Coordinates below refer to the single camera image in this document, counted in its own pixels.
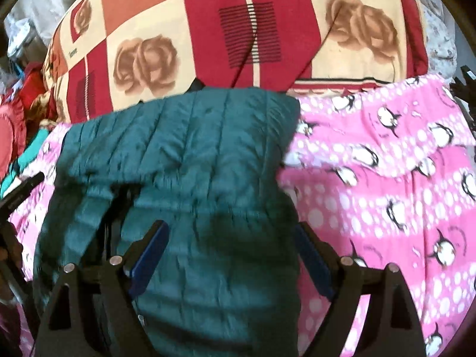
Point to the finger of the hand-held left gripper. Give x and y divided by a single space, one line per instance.
22 190

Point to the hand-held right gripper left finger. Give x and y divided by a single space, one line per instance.
148 260

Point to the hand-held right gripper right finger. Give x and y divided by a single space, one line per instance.
312 260

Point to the dark green puffer jacket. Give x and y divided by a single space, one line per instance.
186 156

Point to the teal garment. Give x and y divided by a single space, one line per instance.
26 156

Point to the red heart-shaped ruffled pillow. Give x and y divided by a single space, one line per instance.
9 134

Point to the red cloth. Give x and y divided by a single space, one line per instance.
31 89

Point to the pink penguin print blanket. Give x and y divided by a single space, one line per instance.
390 193

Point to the pale crumpled sheet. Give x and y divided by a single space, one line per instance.
41 3

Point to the rose print checkered quilt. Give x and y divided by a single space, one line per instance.
186 26

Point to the black object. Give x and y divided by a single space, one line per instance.
465 80

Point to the pale floral fabric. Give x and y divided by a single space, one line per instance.
435 33

